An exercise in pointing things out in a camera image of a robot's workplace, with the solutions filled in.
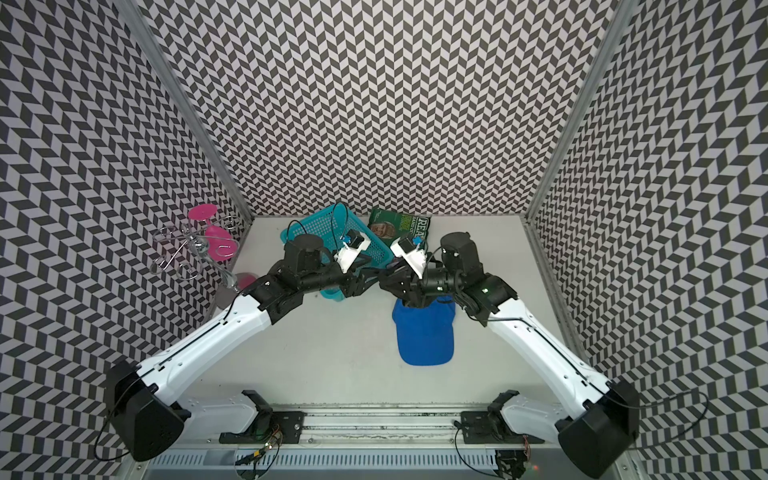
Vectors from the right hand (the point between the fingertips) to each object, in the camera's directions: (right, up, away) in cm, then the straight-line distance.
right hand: (384, 291), depth 66 cm
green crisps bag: (+1, +17, +47) cm, 50 cm away
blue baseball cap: (+11, -16, +21) cm, 29 cm away
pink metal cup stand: (-48, +11, +10) cm, 50 cm away
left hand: (-3, +5, +7) cm, 9 cm away
